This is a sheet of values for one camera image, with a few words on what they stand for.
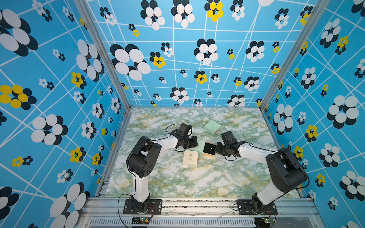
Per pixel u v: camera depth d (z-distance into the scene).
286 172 0.46
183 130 0.77
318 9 0.69
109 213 0.75
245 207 0.72
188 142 0.82
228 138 0.75
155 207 0.74
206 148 0.93
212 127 1.04
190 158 0.89
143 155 0.54
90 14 0.72
